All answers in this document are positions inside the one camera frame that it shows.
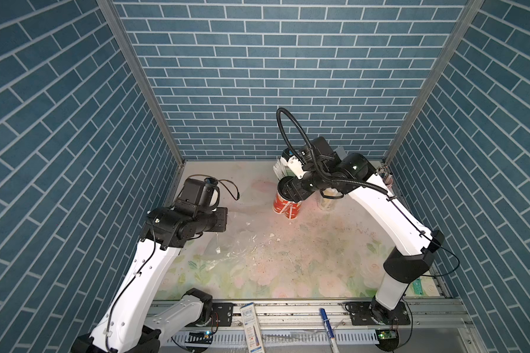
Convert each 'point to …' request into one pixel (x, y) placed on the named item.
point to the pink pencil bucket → (388, 180)
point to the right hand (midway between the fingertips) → (294, 186)
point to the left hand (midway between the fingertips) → (229, 216)
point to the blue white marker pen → (334, 346)
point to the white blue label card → (252, 328)
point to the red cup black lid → (283, 204)
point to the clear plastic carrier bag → (319, 201)
